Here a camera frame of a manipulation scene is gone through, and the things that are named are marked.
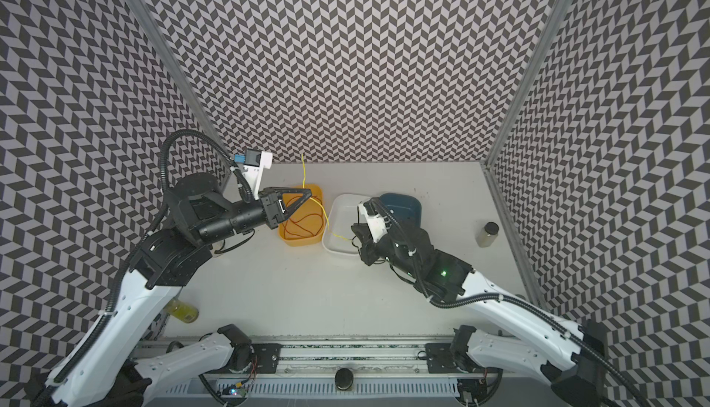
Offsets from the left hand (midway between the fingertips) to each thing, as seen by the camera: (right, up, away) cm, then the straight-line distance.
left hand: (307, 195), depth 53 cm
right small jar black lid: (+51, -14, +36) cm, 64 cm away
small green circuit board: (-19, -48, +13) cm, 53 cm away
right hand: (+9, -8, +13) cm, 18 cm away
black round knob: (+6, -43, +10) cm, 44 cm away
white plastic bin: (+2, -9, +48) cm, 49 cm away
